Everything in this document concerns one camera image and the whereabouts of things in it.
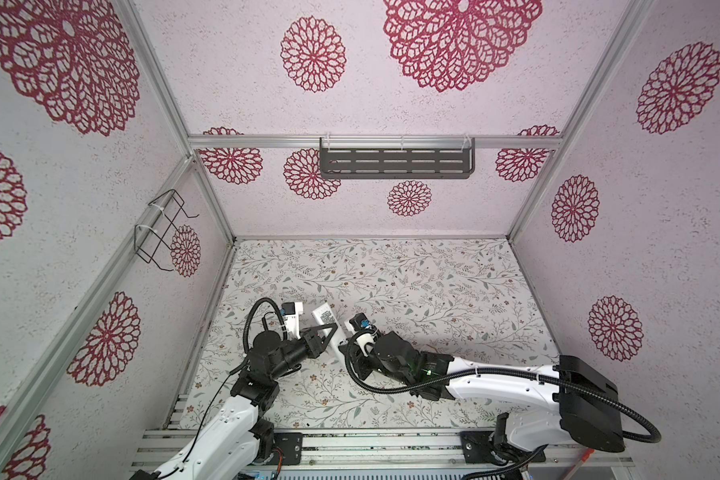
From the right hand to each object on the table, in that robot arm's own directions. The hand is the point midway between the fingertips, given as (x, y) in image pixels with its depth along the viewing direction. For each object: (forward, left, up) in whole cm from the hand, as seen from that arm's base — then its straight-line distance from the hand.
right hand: (342, 340), depth 74 cm
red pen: (-20, -58, -17) cm, 64 cm away
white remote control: (+5, +5, +3) cm, 7 cm away
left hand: (+3, +2, -1) cm, 4 cm away
